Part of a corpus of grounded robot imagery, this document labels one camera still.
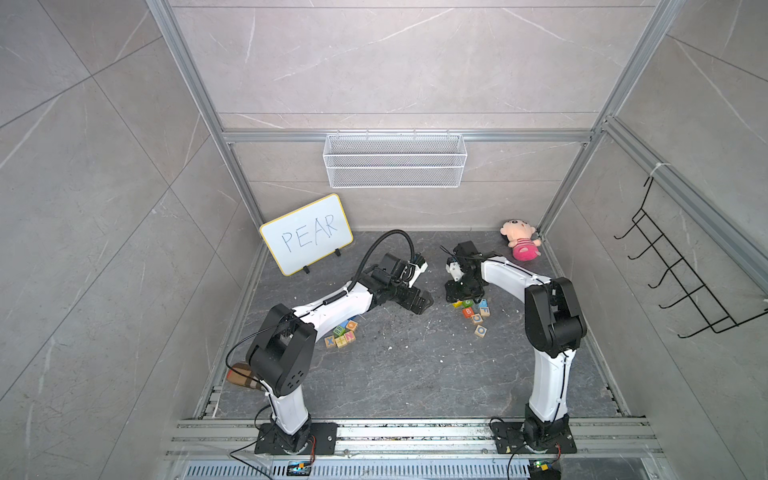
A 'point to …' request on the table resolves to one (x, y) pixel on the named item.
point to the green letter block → (339, 331)
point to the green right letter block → (468, 303)
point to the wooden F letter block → (484, 311)
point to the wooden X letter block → (329, 341)
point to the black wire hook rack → (715, 314)
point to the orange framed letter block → (352, 325)
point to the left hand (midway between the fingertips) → (425, 290)
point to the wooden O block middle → (477, 319)
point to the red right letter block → (468, 312)
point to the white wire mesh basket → (395, 161)
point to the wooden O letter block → (480, 331)
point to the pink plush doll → (521, 239)
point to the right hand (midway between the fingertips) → (458, 296)
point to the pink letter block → (350, 336)
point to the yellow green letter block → (341, 342)
